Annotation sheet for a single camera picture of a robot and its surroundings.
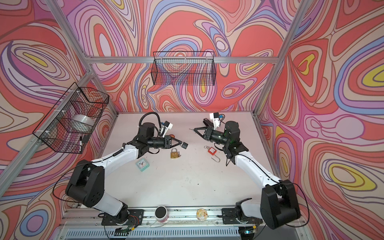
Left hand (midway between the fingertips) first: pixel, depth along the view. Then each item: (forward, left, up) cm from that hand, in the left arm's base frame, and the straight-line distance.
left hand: (181, 143), depth 79 cm
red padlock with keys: (+5, -19, -17) cm, 26 cm away
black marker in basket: (-9, +46, +8) cm, 47 cm away
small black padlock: (-1, -2, -2) cm, 2 cm away
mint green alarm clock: (-5, +24, -16) cm, 30 cm away
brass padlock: (+3, +6, -18) cm, 19 cm away
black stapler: (+29, -17, -17) cm, 38 cm away
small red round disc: (+2, +5, +4) cm, 6 cm away
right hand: (+1, -7, +8) cm, 11 cm away
